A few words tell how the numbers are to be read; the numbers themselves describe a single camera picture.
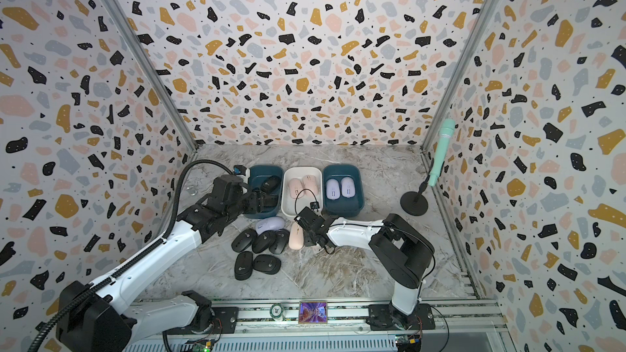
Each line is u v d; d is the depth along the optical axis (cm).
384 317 75
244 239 88
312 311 75
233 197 62
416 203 101
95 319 37
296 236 90
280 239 88
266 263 82
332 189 103
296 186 103
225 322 73
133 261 44
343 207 102
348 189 103
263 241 86
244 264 83
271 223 92
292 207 103
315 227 71
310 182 106
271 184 104
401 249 50
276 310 70
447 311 79
